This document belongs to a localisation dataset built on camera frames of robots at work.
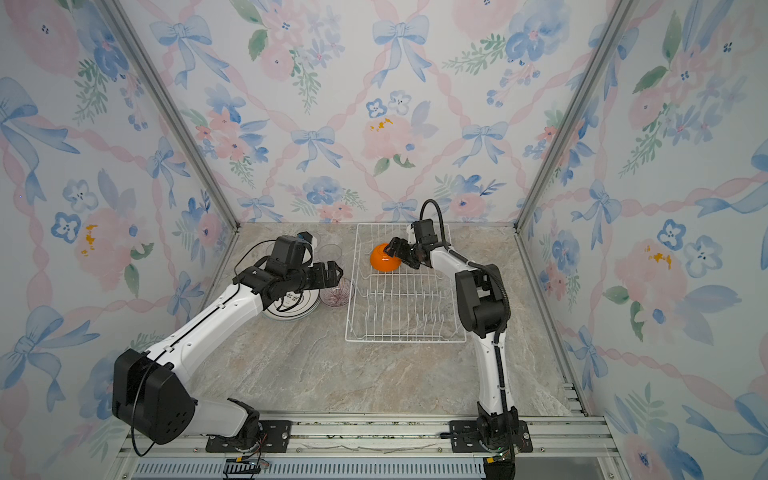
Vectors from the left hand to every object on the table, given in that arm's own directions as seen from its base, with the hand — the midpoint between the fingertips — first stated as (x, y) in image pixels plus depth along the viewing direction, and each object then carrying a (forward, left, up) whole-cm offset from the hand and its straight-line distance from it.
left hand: (331, 270), depth 82 cm
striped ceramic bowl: (+3, 0, -18) cm, 18 cm away
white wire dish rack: (-1, -21, -18) cm, 28 cm away
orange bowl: (+15, -14, -15) cm, 26 cm away
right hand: (+19, -17, -14) cm, 29 cm away
